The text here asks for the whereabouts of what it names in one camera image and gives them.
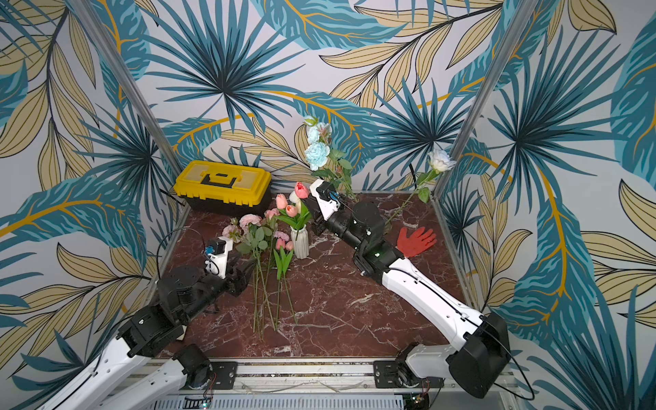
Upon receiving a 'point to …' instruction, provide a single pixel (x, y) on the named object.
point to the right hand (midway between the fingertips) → (304, 193)
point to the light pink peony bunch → (231, 231)
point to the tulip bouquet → (294, 212)
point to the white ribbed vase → (301, 242)
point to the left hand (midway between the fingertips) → (248, 262)
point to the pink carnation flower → (282, 235)
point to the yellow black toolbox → (239, 187)
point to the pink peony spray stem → (257, 243)
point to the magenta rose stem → (271, 213)
